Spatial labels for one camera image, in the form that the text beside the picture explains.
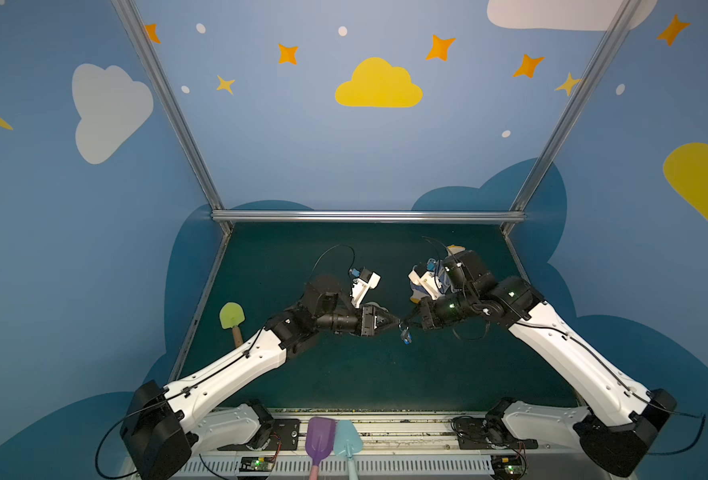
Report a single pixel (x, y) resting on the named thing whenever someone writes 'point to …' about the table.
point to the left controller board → (257, 463)
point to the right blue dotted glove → (455, 249)
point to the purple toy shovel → (319, 440)
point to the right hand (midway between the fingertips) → (407, 319)
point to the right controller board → (508, 466)
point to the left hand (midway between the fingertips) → (398, 325)
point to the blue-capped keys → (405, 335)
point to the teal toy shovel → (348, 441)
